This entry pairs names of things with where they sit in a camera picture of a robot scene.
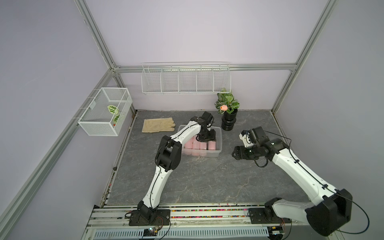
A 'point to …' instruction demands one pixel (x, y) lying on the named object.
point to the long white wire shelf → (187, 77)
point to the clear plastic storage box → (186, 149)
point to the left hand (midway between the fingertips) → (213, 140)
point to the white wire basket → (108, 114)
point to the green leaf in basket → (112, 108)
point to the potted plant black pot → (226, 105)
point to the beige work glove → (153, 125)
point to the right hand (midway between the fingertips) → (237, 153)
